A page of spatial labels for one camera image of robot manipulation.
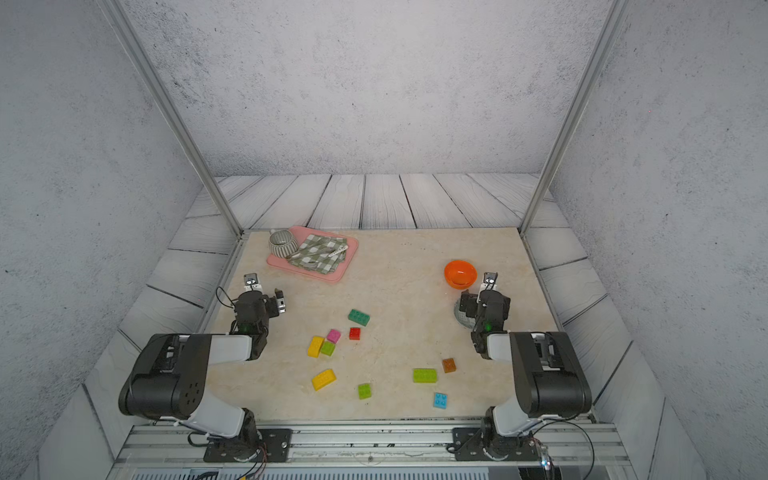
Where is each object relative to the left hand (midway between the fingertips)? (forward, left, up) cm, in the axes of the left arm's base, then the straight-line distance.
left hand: (265, 292), depth 94 cm
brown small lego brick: (-22, -55, -6) cm, 60 cm away
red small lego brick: (-12, -28, -6) cm, 31 cm away
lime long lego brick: (-25, -48, -6) cm, 54 cm away
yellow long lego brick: (-25, -20, -6) cm, 33 cm away
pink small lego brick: (-12, -21, -7) cm, 26 cm away
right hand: (-2, -69, 0) cm, 69 cm away
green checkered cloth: (+20, -13, -6) cm, 25 cm away
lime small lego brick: (-28, -31, -7) cm, 43 cm away
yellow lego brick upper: (-15, -17, -6) cm, 23 cm away
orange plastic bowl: (+8, -63, -4) cm, 63 cm away
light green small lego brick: (-16, -20, -7) cm, 26 cm away
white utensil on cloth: (+23, -22, -5) cm, 32 cm away
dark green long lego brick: (-6, -29, -7) cm, 30 cm away
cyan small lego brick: (-31, -51, -6) cm, 60 cm away
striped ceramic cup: (+25, +1, -4) cm, 25 cm away
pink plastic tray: (+32, -4, -6) cm, 33 cm away
